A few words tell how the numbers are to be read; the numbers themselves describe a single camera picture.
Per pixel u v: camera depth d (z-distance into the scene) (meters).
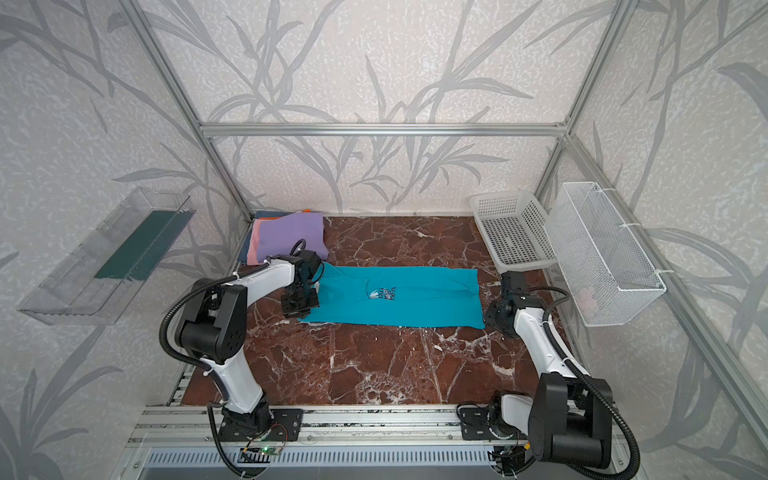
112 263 0.67
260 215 1.19
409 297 1.00
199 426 0.75
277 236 1.07
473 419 0.74
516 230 1.16
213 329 0.50
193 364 0.50
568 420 0.40
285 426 0.73
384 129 0.96
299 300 0.79
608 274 0.61
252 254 1.01
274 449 0.70
